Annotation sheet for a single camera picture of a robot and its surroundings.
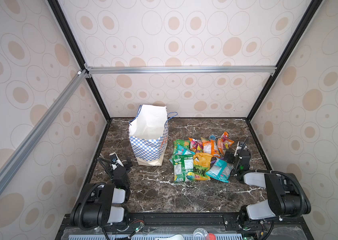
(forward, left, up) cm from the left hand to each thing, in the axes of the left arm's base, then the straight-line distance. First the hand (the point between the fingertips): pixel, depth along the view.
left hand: (120, 154), depth 86 cm
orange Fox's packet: (+12, -64, -6) cm, 65 cm away
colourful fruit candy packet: (+11, -46, -7) cm, 48 cm away
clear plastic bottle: (-37, -43, -10) cm, 58 cm away
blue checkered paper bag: (+24, -12, -11) cm, 29 cm away
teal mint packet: (-6, -58, -8) cm, 59 cm away
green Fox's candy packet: (-5, -36, -6) cm, 37 cm away
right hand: (+6, -70, -6) cm, 71 cm away
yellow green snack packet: (-2, -48, -7) cm, 48 cm away
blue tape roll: (+20, -59, -11) cm, 63 cm away
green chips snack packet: (+12, -39, -8) cm, 41 cm away
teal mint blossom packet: (+6, -36, -6) cm, 37 cm away
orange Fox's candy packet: (+9, -55, -7) cm, 56 cm away
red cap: (-38, -48, -7) cm, 62 cm away
